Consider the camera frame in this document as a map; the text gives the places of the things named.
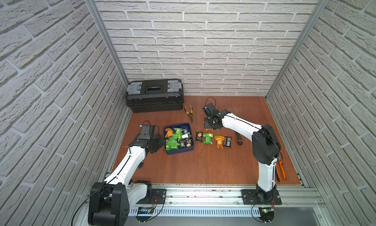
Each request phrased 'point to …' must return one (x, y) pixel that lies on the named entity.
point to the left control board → (144, 210)
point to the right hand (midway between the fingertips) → (210, 123)
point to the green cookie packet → (208, 137)
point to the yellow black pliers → (190, 114)
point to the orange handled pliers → (279, 163)
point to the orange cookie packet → (220, 141)
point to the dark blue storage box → (178, 138)
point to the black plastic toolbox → (149, 95)
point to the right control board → (267, 214)
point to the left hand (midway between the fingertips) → (165, 138)
